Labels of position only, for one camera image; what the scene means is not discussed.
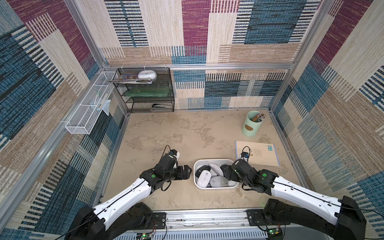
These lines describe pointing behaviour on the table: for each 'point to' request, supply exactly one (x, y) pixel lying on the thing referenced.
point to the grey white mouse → (218, 181)
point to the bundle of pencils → (259, 117)
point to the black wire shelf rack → (156, 97)
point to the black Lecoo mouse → (207, 167)
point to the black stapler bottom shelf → (160, 105)
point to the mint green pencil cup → (250, 128)
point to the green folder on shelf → (148, 91)
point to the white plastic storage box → (222, 163)
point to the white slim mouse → (216, 168)
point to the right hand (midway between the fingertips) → (231, 170)
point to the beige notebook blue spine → (261, 153)
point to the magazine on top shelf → (132, 78)
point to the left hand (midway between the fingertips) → (185, 169)
